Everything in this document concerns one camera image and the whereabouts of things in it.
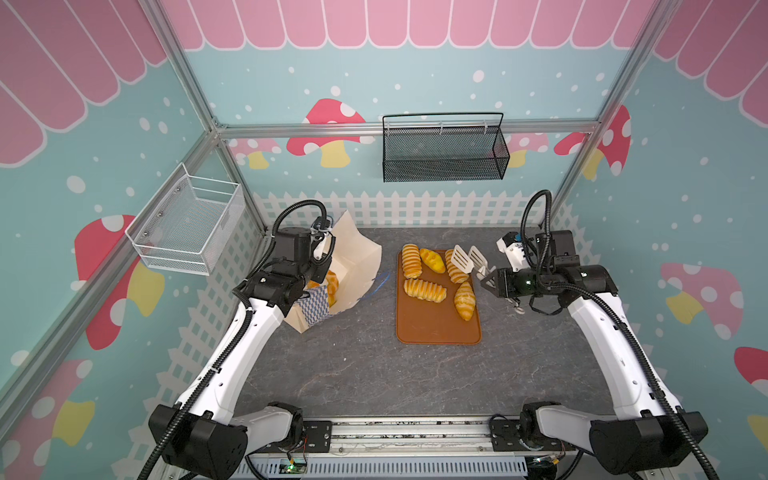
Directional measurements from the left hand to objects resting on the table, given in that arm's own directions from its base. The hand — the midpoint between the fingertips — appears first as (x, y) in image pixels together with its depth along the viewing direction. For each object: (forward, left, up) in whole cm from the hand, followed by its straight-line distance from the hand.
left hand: (314, 257), depth 77 cm
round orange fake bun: (+7, 0, -24) cm, 25 cm away
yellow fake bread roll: (+11, -42, -23) cm, 49 cm away
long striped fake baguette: (+1, -43, -22) cm, 49 cm away
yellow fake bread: (+6, -29, -22) cm, 37 cm away
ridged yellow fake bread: (+17, -26, -23) cm, 39 cm away
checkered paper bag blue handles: (+13, -8, -19) cm, 24 cm away
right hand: (-5, -45, -2) cm, 45 cm away
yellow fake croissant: (+18, -34, -23) cm, 45 cm away
